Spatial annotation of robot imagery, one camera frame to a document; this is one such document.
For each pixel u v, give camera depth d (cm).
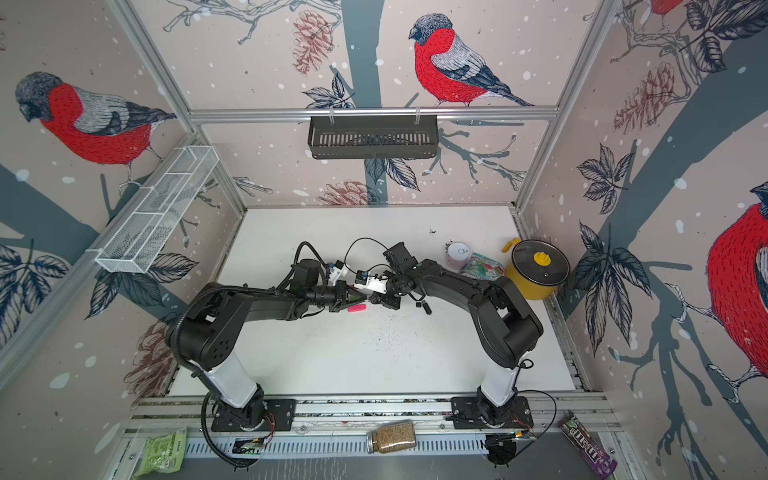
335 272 88
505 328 47
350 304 83
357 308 89
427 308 93
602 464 66
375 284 79
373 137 107
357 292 86
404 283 68
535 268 91
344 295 82
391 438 67
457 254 100
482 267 98
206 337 48
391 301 79
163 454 68
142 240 73
